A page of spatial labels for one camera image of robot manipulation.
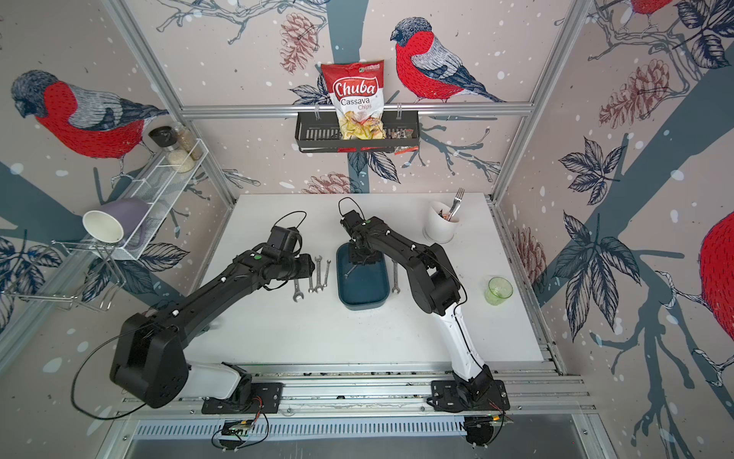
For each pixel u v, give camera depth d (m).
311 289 0.94
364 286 0.98
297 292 0.93
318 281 0.96
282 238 0.67
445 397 0.73
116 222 0.61
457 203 1.04
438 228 0.98
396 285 0.95
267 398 0.73
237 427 0.70
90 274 0.66
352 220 0.82
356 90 0.80
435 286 0.57
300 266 0.77
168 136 0.78
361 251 0.85
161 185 0.85
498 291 0.92
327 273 0.98
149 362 0.41
